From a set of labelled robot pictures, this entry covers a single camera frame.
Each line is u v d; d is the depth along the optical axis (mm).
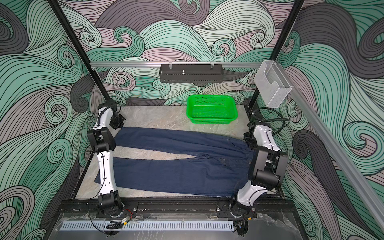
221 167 849
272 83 784
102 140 699
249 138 723
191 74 976
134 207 741
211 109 1177
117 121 931
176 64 934
